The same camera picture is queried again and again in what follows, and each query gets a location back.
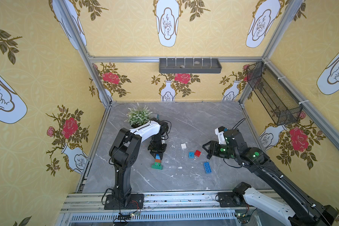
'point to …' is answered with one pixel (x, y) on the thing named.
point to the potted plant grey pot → (138, 116)
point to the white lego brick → (183, 146)
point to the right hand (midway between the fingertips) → (204, 149)
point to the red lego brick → (197, 153)
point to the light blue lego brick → (157, 157)
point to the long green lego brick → (157, 165)
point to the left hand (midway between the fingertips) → (161, 158)
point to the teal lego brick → (191, 155)
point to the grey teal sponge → (157, 116)
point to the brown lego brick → (157, 160)
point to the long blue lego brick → (207, 167)
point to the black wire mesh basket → (282, 108)
